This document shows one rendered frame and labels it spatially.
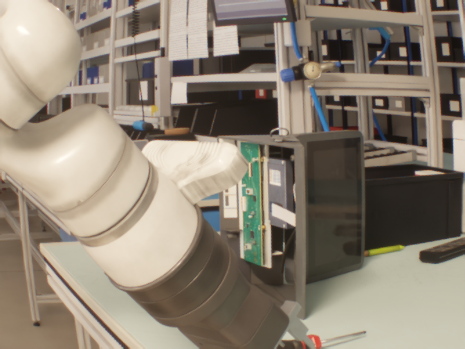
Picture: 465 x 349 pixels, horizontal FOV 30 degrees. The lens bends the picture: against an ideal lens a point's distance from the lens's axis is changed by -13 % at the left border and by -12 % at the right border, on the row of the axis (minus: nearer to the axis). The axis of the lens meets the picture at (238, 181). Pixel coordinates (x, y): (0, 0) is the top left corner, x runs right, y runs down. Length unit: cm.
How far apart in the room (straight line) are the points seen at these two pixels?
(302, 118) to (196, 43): 79
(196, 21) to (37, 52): 304
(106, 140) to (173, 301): 12
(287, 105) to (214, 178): 225
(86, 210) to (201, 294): 10
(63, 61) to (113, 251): 13
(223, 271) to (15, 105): 20
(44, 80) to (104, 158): 7
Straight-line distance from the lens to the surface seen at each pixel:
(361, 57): 359
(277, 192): 122
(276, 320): 67
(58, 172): 56
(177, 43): 377
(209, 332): 67
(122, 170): 57
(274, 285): 134
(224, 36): 326
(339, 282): 136
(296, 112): 288
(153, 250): 59
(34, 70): 52
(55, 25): 53
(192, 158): 63
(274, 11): 254
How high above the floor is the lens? 129
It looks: 6 degrees down
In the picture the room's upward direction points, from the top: 2 degrees counter-clockwise
